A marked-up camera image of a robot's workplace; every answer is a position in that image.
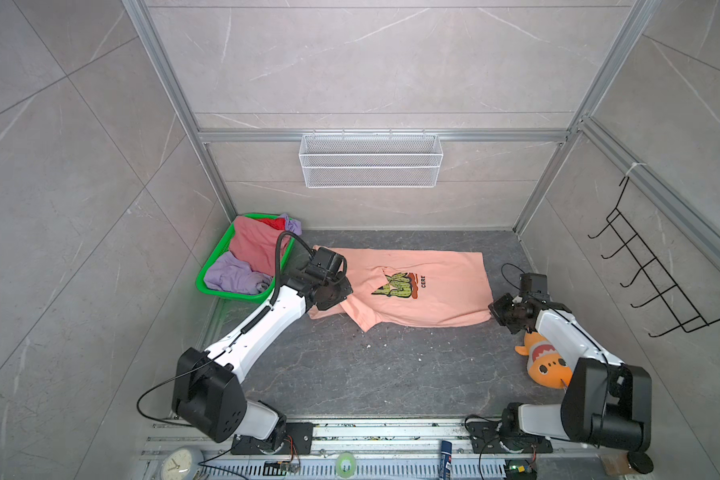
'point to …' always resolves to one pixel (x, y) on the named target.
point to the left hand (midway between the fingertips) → (348, 284)
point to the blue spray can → (447, 450)
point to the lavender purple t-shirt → (232, 274)
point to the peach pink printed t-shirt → (394, 286)
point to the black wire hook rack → (670, 292)
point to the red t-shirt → (279, 223)
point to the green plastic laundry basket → (288, 256)
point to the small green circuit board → (521, 468)
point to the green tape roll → (339, 465)
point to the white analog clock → (181, 463)
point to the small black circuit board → (281, 468)
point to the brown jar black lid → (628, 462)
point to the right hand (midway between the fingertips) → (490, 306)
